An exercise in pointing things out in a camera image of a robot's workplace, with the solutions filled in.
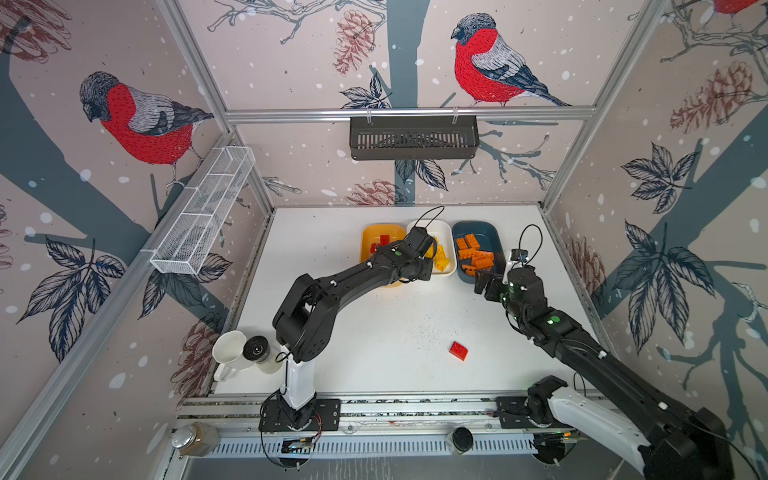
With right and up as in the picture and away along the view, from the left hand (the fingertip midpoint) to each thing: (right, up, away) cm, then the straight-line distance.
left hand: (432, 262), depth 89 cm
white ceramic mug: (-56, -23, -11) cm, 62 cm away
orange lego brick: (+17, +6, +18) cm, 25 cm away
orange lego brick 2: (+13, +5, +18) cm, 23 cm away
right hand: (+16, -2, -7) cm, 17 cm away
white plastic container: (+7, +10, +18) cm, 22 cm away
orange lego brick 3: (+19, 0, +12) cm, 23 cm away
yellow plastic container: (-20, +8, +18) cm, 28 cm away
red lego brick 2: (-15, +6, +18) cm, 24 cm away
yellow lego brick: (+4, 0, +11) cm, 12 cm away
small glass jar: (-55, -36, -26) cm, 70 cm away
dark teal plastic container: (+23, +8, +18) cm, 30 cm away
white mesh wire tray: (-63, +15, -11) cm, 66 cm away
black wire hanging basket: (-4, +43, +17) cm, 46 cm away
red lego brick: (+7, -25, -6) cm, 26 cm away
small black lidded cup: (-46, -20, -16) cm, 53 cm away
